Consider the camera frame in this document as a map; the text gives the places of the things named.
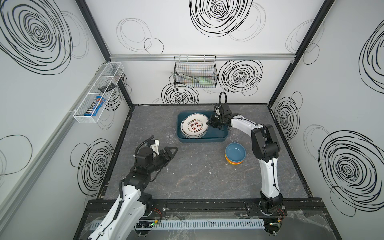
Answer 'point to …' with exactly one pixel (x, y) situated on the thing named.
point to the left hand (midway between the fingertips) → (177, 152)
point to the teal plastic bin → (212, 134)
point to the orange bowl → (234, 162)
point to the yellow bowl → (233, 163)
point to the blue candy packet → (100, 105)
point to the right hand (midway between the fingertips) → (204, 122)
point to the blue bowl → (235, 152)
